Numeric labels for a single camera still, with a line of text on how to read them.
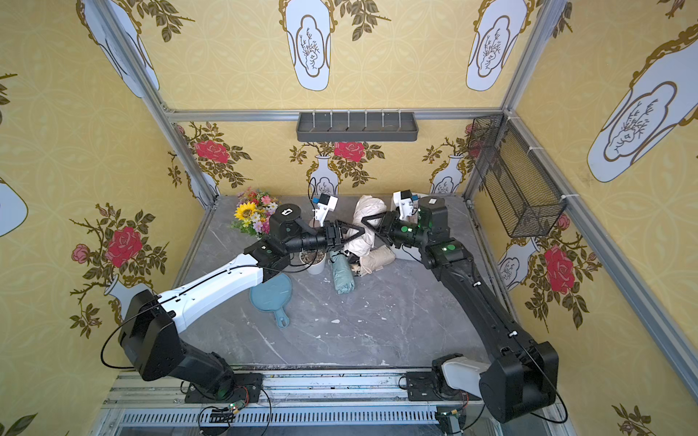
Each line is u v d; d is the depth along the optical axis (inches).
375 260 37.4
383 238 26.1
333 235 24.7
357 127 36.4
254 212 34.6
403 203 27.1
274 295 35.3
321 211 27.0
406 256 38.8
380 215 26.8
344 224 25.4
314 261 36.5
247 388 28.8
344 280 35.5
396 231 25.2
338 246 24.7
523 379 15.1
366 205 28.2
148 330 16.5
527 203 28.4
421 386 28.9
